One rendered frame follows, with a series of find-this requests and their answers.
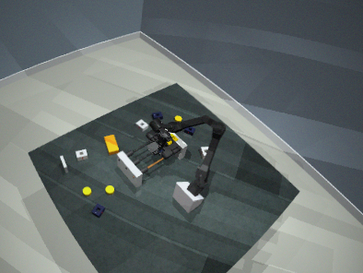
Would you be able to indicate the orange rectangular block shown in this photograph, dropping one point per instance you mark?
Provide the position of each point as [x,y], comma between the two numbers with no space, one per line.
[111,144]

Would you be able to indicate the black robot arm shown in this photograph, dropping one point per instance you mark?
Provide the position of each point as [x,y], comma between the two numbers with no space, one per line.
[202,173]

